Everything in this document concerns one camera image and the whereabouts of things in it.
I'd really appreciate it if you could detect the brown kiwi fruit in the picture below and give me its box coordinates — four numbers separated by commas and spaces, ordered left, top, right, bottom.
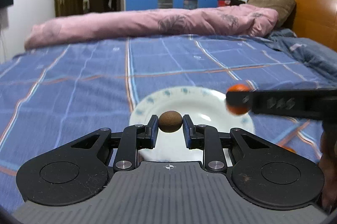
158, 111, 183, 133

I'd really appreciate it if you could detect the small orange tangerine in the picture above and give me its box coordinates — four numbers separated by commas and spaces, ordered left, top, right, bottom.
226, 84, 251, 115

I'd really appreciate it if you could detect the person's hand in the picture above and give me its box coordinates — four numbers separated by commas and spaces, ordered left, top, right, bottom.
319, 132, 336, 210

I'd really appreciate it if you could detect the white floral plate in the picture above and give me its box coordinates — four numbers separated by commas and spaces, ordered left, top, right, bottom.
129, 86, 255, 162

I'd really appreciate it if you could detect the blue grey blanket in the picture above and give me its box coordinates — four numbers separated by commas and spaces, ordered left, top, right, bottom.
265, 28, 336, 87

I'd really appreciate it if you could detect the wooden headboard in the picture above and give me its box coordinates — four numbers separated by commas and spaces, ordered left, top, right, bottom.
283, 0, 337, 51

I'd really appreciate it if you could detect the blue plaid bed sheet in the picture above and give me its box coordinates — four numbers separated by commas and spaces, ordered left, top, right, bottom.
1, 35, 332, 211

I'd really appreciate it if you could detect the brown pillow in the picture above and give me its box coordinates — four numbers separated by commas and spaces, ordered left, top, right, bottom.
247, 0, 296, 28

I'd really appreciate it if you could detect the pink rolled quilt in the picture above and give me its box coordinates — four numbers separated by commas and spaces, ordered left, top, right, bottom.
25, 4, 278, 50

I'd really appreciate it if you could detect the red and black bag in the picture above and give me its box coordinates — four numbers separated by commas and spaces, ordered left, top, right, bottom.
218, 0, 246, 7

